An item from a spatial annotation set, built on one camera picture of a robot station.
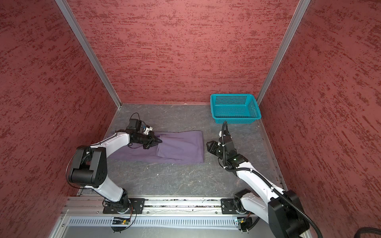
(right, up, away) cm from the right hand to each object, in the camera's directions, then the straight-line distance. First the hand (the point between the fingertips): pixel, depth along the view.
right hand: (207, 147), depth 85 cm
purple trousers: (-15, -2, +9) cm, 17 cm away
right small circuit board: (+18, -34, -14) cm, 41 cm away
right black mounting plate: (+10, -29, -10) cm, 32 cm away
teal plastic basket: (+26, +25, +37) cm, 52 cm away
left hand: (-28, +1, +4) cm, 28 cm away
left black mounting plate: (-38, -29, -11) cm, 49 cm away
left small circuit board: (-45, -35, -13) cm, 58 cm away
